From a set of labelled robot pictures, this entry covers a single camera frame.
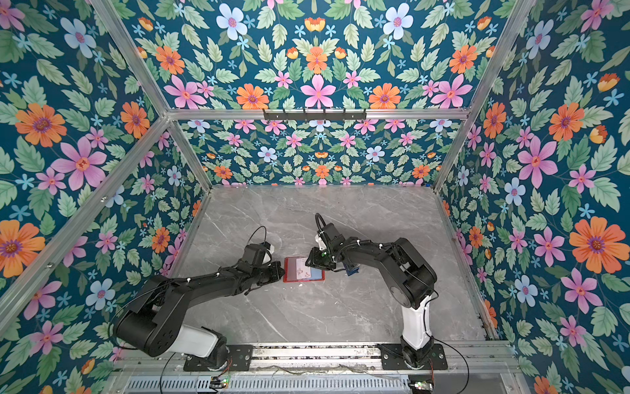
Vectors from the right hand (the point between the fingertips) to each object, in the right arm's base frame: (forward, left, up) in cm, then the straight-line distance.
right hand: (313, 258), depth 93 cm
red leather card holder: (-4, +7, -3) cm, 8 cm away
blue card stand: (-4, -15, -2) cm, 16 cm away
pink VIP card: (-5, +4, -1) cm, 6 cm away
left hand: (-4, +9, -1) cm, 10 cm away
